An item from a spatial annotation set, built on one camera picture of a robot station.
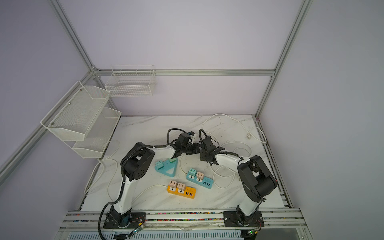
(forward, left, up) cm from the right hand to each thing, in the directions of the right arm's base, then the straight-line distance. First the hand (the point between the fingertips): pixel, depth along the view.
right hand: (204, 153), depth 94 cm
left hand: (+4, +1, -1) cm, 4 cm away
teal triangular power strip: (-11, +21, 0) cm, 24 cm away
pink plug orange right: (-22, +13, +3) cm, 26 cm away
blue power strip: (-18, -1, -1) cm, 18 cm away
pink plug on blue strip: (-16, +3, +3) cm, 17 cm away
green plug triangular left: (-10, +27, +2) cm, 29 cm away
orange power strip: (-24, +9, -1) cm, 25 cm away
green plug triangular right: (-6, +20, +1) cm, 21 cm away
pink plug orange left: (-21, +17, +3) cm, 27 cm away
